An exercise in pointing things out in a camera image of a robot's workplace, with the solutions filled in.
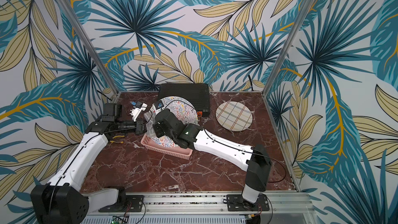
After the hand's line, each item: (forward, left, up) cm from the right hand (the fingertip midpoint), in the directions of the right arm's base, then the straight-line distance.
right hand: (157, 119), depth 72 cm
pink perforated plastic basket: (-7, -8, -21) cm, 23 cm away
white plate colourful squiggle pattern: (+6, -12, 0) cm, 13 cm away
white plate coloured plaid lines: (+20, -44, -27) cm, 55 cm away
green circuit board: (-37, +20, -29) cm, 51 cm away
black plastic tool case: (+40, -20, -24) cm, 50 cm away
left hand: (-3, +1, -3) cm, 4 cm away
